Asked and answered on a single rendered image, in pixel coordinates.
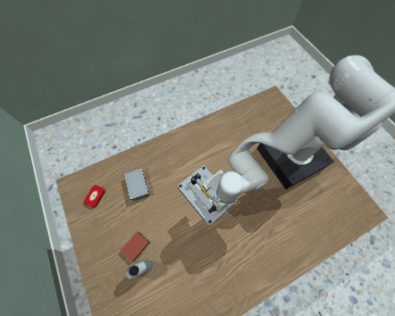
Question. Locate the reddish-brown rectangular block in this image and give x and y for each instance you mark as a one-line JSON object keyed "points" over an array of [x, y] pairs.
{"points": [[134, 247]]}

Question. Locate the grey hinged case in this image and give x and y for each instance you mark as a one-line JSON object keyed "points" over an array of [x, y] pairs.
{"points": [[136, 184]]}

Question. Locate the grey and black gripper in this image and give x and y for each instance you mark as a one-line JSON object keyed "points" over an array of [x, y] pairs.
{"points": [[217, 206]]}

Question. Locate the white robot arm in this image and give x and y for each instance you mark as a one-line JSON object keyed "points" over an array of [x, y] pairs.
{"points": [[324, 119]]}

